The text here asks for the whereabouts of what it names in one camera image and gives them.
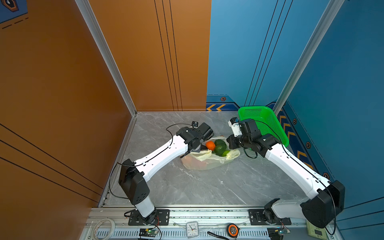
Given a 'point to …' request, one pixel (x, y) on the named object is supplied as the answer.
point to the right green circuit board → (277, 233)
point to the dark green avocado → (220, 146)
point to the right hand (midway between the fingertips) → (226, 139)
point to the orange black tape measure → (232, 230)
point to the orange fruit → (210, 145)
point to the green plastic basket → (266, 121)
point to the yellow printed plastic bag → (204, 159)
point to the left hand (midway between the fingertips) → (191, 143)
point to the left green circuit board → (149, 232)
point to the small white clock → (192, 229)
